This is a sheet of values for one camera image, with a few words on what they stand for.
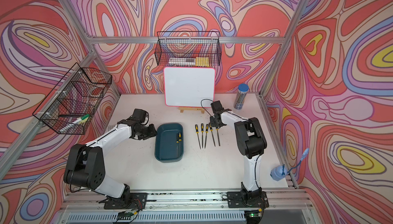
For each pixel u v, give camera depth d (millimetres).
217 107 826
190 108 1048
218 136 959
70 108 732
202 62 822
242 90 964
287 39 879
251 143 534
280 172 740
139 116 726
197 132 984
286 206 756
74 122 701
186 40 885
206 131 984
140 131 743
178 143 907
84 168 442
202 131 986
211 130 986
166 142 933
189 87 1009
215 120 769
